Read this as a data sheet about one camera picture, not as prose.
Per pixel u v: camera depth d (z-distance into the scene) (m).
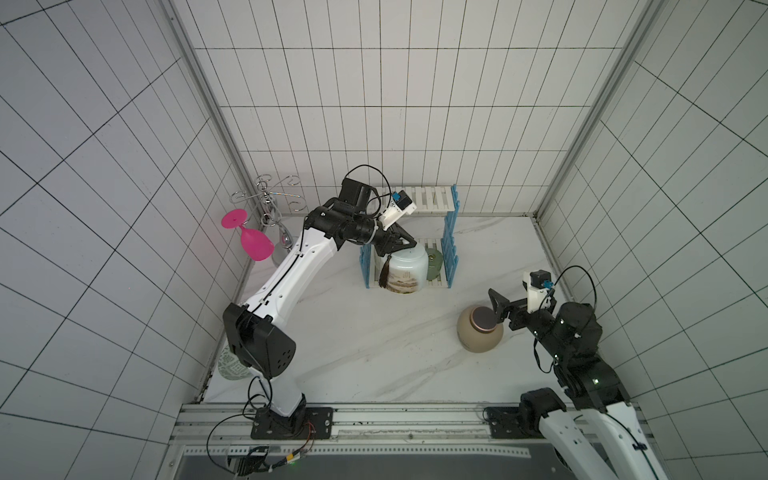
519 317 0.61
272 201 0.87
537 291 0.58
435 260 0.95
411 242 0.70
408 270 0.69
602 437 0.46
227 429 0.67
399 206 0.63
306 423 0.71
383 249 0.64
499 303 0.64
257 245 0.87
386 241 0.63
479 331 0.76
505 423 0.73
